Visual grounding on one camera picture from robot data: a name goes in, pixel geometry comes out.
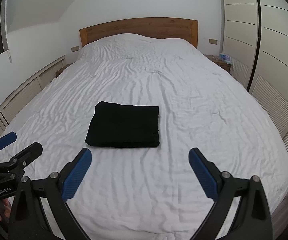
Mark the wooden left nightstand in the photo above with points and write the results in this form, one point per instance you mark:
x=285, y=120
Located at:
x=60, y=71

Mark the wooden headboard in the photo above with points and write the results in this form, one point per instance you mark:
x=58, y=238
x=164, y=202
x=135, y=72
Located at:
x=154, y=27

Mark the wooden right nightstand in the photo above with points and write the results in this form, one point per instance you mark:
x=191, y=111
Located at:
x=219, y=62

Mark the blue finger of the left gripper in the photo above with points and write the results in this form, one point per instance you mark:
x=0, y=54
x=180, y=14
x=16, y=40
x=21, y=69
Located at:
x=7, y=139
x=24, y=158

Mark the white louvred wardrobe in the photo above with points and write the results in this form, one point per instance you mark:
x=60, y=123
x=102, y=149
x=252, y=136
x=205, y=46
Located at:
x=256, y=40

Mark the wooden nightstand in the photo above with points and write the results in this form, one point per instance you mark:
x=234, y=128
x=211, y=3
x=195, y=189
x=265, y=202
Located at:
x=60, y=71
x=219, y=62

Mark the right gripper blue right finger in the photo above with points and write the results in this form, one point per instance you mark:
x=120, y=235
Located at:
x=206, y=172

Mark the low white radiator cabinet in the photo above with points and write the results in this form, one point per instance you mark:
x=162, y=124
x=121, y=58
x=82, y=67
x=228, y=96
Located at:
x=20, y=97

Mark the black pants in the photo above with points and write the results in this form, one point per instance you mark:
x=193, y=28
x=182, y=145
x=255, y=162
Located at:
x=123, y=126

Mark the beige wall switch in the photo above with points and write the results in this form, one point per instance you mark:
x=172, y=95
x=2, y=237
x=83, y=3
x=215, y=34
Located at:
x=213, y=41
x=74, y=49

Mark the beige wall switch left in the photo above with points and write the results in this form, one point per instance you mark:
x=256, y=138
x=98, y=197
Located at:
x=74, y=49

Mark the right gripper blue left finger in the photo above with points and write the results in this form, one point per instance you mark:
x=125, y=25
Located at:
x=73, y=173

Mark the beige wall switch right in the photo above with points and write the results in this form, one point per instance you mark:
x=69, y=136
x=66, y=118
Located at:
x=213, y=41

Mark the white bed duvet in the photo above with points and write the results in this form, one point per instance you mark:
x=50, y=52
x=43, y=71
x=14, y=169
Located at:
x=140, y=104

